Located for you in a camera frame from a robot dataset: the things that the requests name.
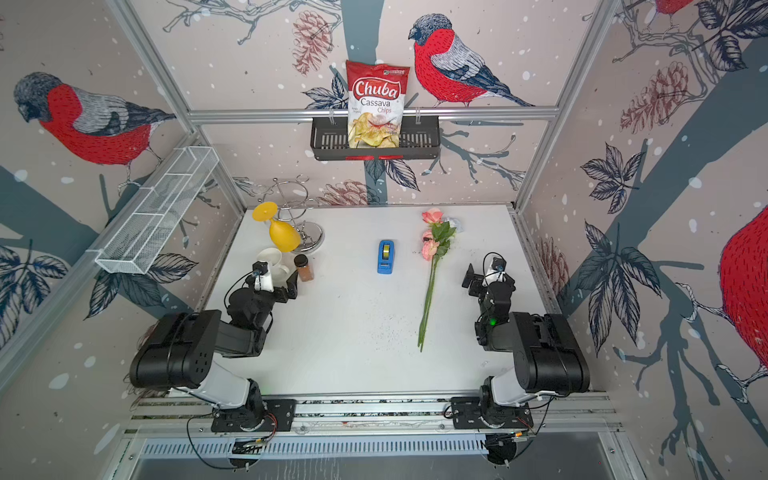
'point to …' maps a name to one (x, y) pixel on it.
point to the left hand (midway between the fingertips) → (285, 263)
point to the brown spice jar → (305, 271)
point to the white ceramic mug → (280, 273)
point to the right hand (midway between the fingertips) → (485, 265)
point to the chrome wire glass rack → (292, 199)
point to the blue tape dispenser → (386, 255)
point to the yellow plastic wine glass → (284, 236)
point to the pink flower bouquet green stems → (439, 230)
